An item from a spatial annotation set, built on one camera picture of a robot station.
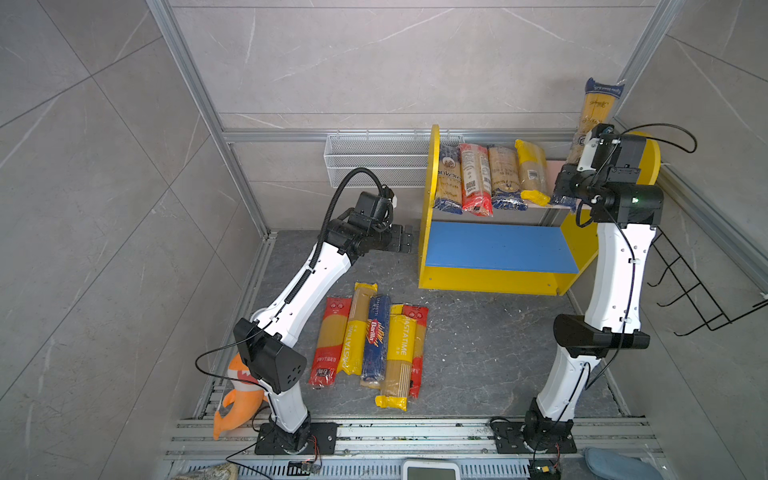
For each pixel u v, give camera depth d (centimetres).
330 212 52
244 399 76
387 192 66
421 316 93
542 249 95
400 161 101
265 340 44
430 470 66
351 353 86
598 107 62
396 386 76
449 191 70
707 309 60
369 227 56
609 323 46
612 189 46
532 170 75
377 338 84
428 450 73
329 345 88
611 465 69
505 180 71
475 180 70
